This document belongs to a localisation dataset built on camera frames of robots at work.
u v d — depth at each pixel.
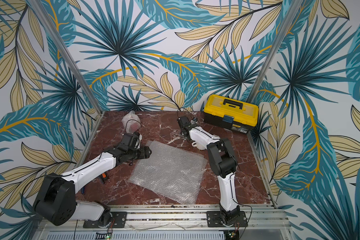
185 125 0.77
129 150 0.68
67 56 0.85
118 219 0.73
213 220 0.73
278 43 0.80
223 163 0.55
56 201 0.41
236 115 0.97
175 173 0.88
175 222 0.73
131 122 1.01
